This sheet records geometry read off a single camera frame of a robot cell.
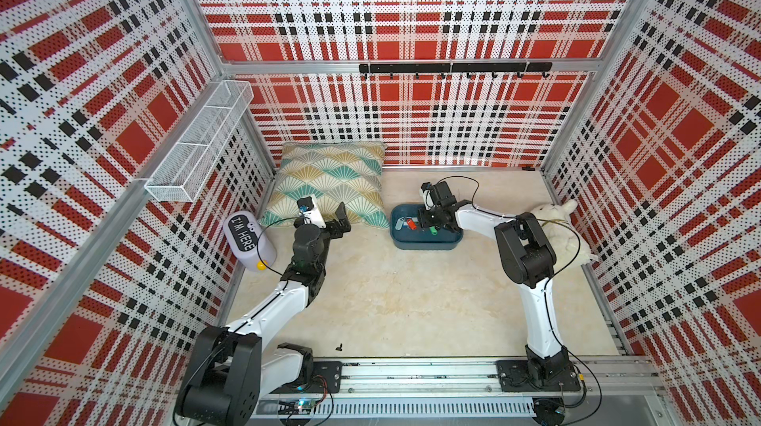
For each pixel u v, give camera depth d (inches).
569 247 33.9
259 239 34.5
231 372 16.0
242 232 35.7
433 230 39.9
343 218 30.4
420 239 39.9
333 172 38.7
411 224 40.8
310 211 27.6
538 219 23.5
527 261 22.6
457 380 29.0
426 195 36.7
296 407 27.3
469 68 35.2
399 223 41.0
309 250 24.3
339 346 31.1
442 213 33.1
